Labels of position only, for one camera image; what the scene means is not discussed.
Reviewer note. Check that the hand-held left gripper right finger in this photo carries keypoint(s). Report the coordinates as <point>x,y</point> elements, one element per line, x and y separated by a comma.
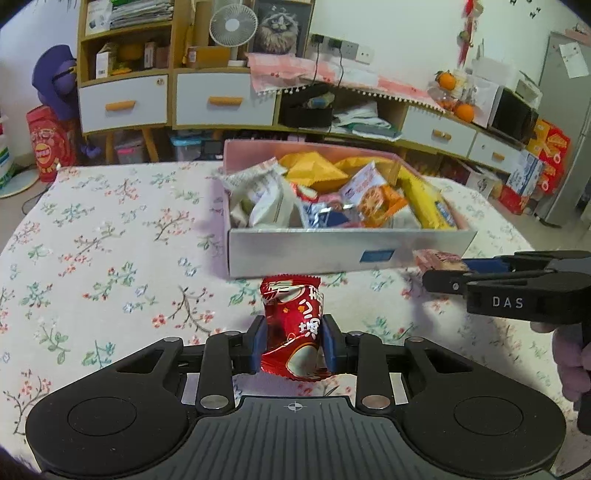
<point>328,344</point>

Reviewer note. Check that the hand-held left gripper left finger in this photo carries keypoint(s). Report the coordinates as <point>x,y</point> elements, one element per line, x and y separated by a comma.
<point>258,344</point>

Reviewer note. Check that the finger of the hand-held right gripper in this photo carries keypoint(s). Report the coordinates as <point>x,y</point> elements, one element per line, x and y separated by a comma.
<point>443,282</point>
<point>485,264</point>

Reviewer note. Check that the small pink-brown packet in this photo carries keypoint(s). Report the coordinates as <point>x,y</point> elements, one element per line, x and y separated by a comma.
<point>438,259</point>

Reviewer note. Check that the red snack packet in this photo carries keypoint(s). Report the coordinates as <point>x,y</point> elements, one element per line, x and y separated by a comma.
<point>304,191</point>
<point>293,318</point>

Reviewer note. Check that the yellow packet blue label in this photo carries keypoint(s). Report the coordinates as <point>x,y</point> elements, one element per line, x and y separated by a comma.
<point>425,203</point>

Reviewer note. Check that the pink cardboard box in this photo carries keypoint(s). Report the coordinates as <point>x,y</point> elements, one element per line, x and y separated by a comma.
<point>300,251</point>

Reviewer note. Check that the white packet orange print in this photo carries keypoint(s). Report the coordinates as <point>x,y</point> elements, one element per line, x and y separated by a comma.
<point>376,203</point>

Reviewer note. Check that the silver foil snack packet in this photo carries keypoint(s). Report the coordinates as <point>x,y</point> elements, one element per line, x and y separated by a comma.
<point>323,217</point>

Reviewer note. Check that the white packet green emblem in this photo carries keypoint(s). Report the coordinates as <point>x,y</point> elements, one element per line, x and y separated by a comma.
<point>270,205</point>

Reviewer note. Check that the pink snack packet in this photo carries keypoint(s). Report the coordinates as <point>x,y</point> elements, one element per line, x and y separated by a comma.
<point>330,199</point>

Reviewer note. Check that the orange-yellow packet white label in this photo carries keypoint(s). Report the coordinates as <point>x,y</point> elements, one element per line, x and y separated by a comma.
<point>351,164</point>

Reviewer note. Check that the white packet grey print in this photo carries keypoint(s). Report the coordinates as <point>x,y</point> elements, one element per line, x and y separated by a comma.
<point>258,177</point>

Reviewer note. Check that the plain orange-yellow packet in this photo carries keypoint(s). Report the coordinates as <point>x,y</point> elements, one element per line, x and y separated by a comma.
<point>314,170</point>

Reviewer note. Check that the person's right hand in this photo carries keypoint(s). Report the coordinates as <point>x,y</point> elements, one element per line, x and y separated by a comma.
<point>568,364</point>

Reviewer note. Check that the red carton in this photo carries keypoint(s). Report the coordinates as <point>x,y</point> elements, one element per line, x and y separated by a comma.
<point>512,201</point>

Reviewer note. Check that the white printed carton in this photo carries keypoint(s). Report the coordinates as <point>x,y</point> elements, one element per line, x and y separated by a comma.
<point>482,184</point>

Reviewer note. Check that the white blue carton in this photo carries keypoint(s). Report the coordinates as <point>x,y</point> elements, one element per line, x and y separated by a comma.
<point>526,173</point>

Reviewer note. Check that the orange red snack boxes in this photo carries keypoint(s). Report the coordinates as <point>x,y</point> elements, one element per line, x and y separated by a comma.
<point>551,143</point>

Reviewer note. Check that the grey refrigerator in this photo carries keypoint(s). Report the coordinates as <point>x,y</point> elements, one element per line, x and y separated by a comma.
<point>568,138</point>

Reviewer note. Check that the microwave oven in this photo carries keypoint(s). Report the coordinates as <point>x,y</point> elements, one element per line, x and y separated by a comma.
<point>512,115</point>

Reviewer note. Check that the floral tablecloth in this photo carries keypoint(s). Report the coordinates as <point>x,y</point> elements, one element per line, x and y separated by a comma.
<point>115,254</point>

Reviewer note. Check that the bag of small oranges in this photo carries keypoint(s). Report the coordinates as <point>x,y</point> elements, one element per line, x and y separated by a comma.
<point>443,99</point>

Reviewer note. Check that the long low wooden cabinet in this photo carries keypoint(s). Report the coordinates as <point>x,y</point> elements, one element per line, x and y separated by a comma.
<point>392,113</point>

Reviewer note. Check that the pile of papers and cloth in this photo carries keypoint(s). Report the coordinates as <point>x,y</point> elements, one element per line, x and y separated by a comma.
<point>360,117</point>

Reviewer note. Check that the orange with leaves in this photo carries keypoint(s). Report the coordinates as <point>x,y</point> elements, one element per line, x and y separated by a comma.
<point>447,81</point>

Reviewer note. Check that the blue plastic bin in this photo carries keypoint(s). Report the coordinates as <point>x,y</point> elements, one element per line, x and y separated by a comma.
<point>189,147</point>

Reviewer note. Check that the black bag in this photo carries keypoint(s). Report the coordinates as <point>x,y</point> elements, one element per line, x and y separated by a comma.
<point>304,117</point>

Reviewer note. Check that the paper note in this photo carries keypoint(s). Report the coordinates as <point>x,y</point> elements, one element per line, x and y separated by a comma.
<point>572,60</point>

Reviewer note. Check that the red hanging ornament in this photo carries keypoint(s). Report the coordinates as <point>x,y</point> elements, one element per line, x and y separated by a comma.
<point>463,39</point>

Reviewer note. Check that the clear bin pink contents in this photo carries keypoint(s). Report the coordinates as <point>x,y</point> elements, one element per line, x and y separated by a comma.
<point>131,152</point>

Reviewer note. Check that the pink cloth with pompoms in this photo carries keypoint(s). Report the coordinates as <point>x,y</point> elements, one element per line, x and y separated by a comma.
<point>277,69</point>

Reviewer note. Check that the white round stand base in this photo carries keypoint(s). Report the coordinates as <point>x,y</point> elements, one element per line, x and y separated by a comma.
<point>21,182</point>

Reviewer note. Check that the red gift bag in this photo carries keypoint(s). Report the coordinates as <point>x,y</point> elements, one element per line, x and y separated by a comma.
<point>46,147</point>

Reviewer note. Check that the framed cat picture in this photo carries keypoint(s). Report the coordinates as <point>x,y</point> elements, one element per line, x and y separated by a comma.
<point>277,27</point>

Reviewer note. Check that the white green printed sack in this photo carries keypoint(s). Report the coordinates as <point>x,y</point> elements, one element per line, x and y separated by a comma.
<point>4,157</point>

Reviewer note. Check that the tall wooden shelf cabinet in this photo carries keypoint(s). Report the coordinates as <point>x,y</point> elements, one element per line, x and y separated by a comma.
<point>178,37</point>

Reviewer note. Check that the yellow toy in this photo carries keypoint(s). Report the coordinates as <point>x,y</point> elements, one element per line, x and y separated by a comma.
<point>129,53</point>

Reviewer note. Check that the small white box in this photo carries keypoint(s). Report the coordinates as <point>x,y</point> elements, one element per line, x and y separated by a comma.
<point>104,62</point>

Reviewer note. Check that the white desk fan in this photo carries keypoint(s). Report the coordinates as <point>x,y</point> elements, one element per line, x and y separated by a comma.
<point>233,23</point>

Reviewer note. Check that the purple plush toy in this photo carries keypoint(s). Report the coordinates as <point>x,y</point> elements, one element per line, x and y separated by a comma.
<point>51,64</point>

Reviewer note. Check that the stack of papers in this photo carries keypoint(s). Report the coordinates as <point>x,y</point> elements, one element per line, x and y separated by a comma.
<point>138,14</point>

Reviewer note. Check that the grey wall socket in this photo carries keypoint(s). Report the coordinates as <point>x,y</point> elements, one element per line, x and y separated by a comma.
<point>351,50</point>

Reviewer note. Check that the wall socket with plug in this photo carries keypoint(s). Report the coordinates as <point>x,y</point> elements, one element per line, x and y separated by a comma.
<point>334,44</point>
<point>318,40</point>

